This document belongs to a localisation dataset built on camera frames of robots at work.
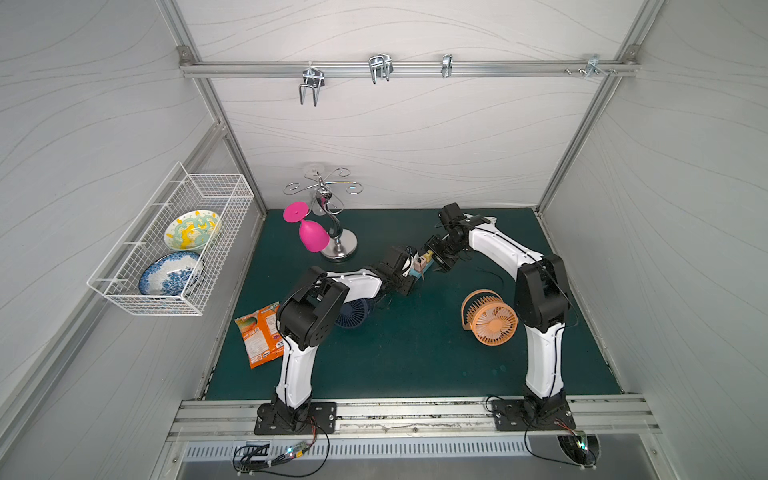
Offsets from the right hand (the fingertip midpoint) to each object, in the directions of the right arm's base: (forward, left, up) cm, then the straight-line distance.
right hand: (423, 256), depth 95 cm
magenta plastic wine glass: (-1, +34, +9) cm, 35 cm away
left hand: (-4, +5, -7) cm, 10 cm away
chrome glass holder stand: (+10, +30, -7) cm, 32 cm away
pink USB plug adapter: (-3, +1, -1) cm, 3 cm away
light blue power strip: (-3, +2, -5) cm, 6 cm away
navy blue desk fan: (-20, +21, -1) cm, 29 cm away
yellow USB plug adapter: (-4, -1, +5) cm, 6 cm away
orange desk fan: (-21, -18, 0) cm, 28 cm away
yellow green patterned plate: (-13, +57, +26) cm, 64 cm away
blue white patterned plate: (-25, +56, +26) cm, 67 cm away
